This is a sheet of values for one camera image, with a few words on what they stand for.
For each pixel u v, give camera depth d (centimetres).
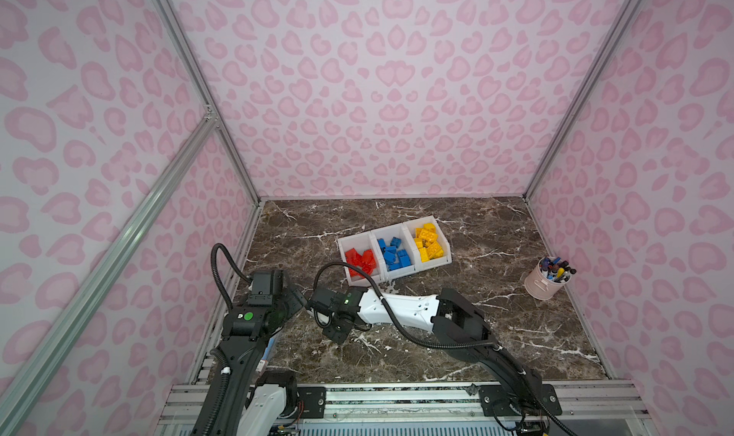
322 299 68
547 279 84
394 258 99
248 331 50
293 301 70
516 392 62
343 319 62
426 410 72
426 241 101
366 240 99
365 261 97
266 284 58
